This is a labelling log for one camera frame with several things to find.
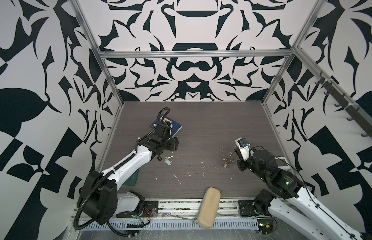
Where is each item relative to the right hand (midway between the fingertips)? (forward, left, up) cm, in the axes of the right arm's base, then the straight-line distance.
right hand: (236, 149), depth 73 cm
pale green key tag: (+2, +35, -19) cm, 40 cm away
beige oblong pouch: (-22, +13, -17) cm, 31 cm away
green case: (-9, +54, -17) cm, 57 cm away
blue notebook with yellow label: (+27, +32, -18) cm, 45 cm away
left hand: (+10, +31, -6) cm, 33 cm away
